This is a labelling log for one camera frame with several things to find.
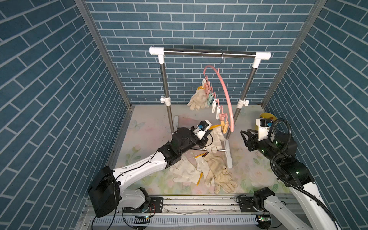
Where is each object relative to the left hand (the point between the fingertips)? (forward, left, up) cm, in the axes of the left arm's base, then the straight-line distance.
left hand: (214, 130), depth 70 cm
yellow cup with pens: (+23, -40, -14) cm, 49 cm away
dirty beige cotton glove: (-12, -5, -26) cm, 29 cm away
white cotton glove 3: (-10, +13, -29) cm, 33 cm away
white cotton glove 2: (-1, -1, -6) cm, 6 cm away
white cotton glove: (+23, +7, -1) cm, 24 cm away
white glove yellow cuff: (-6, +3, -29) cm, 30 cm away
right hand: (-2, -15, +2) cm, 15 cm away
